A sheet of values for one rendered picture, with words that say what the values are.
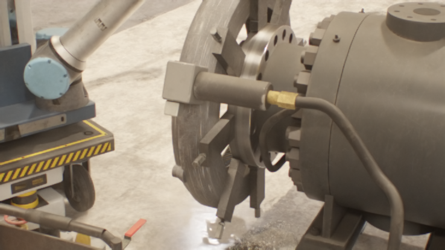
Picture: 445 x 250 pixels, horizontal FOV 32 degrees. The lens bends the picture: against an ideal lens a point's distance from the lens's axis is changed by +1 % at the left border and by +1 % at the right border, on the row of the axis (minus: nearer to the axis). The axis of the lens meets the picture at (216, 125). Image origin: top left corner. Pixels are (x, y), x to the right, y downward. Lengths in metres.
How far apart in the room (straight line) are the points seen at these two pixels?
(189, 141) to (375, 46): 0.57
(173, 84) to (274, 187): 1.22
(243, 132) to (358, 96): 0.38
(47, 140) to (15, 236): 0.90
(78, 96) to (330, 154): 1.07
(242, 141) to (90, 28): 0.64
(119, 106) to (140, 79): 0.40
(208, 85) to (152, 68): 2.45
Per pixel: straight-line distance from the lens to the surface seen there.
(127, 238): 1.96
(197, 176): 2.25
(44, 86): 2.63
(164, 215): 2.98
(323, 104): 1.96
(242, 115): 2.27
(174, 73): 2.06
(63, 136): 2.88
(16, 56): 2.88
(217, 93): 2.03
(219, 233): 2.38
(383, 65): 2.13
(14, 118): 2.81
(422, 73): 2.11
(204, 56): 2.15
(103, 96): 4.09
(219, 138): 2.19
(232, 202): 2.40
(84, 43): 2.59
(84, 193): 2.93
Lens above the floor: 1.51
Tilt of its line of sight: 24 degrees down
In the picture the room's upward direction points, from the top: 1 degrees clockwise
